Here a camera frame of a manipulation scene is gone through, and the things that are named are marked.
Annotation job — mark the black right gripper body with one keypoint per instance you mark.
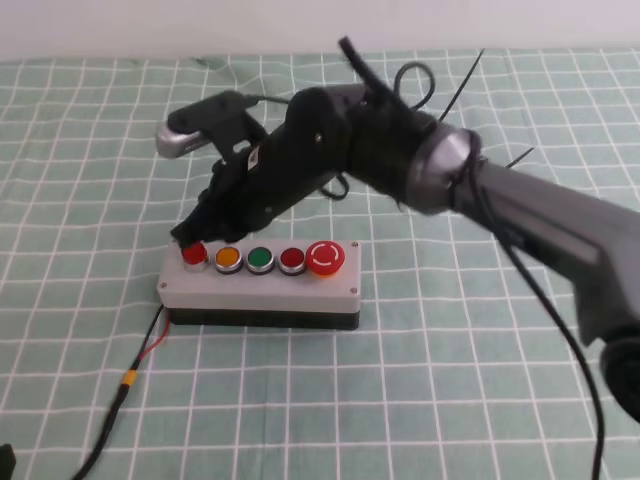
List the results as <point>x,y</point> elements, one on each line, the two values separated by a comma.
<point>306,153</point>

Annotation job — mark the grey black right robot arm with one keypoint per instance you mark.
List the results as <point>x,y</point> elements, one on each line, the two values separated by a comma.
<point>429,166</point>

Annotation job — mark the black object at corner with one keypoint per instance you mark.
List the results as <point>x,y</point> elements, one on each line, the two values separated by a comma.
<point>7,462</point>

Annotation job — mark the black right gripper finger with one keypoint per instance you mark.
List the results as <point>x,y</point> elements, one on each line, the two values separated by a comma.
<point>208,220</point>

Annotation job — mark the cyan checkered tablecloth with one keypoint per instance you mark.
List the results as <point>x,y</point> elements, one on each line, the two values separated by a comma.
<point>455,371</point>

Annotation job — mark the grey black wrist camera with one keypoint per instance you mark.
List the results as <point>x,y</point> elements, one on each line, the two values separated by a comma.
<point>221,120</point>

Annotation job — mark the grey black button switch box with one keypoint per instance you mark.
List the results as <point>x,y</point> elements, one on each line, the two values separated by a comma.
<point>270,283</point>

